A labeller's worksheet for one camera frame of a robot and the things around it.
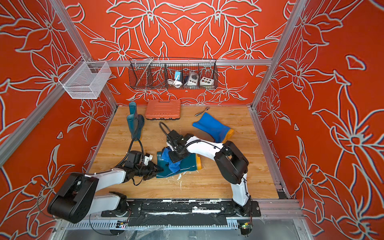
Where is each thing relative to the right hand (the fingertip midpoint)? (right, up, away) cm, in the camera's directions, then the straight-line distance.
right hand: (170, 159), depth 85 cm
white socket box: (+21, +49, +9) cm, 54 cm away
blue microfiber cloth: (-2, +1, -1) cm, 2 cm away
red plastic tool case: (-15, +31, +27) cm, 44 cm away
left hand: (-4, -6, 0) cm, 8 cm away
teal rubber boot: (+12, -1, -2) cm, 13 cm away
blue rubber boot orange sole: (+31, +15, +9) cm, 36 cm away
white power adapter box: (+13, +49, +6) cm, 51 cm away
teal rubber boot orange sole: (-20, +22, -2) cm, 30 cm away
